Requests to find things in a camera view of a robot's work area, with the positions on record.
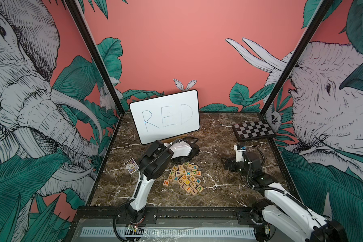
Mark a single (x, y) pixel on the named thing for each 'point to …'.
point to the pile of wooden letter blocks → (186, 175)
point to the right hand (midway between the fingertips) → (225, 155)
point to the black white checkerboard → (253, 130)
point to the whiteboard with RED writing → (166, 116)
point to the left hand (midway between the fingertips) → (169, 156)
